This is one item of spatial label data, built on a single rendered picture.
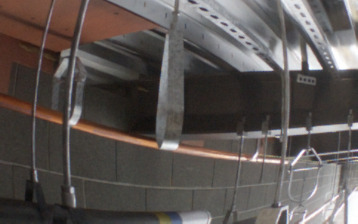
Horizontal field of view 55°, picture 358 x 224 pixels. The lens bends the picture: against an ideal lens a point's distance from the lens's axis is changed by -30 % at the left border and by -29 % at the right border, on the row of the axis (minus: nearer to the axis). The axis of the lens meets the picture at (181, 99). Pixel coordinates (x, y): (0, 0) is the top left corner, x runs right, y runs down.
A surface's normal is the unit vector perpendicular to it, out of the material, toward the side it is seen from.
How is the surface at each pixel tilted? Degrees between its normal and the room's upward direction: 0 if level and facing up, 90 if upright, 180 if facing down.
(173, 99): 74
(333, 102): 90
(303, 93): 90
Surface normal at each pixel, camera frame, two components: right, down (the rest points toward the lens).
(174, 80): 0.22, -0.43
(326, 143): -0.50, -0.18
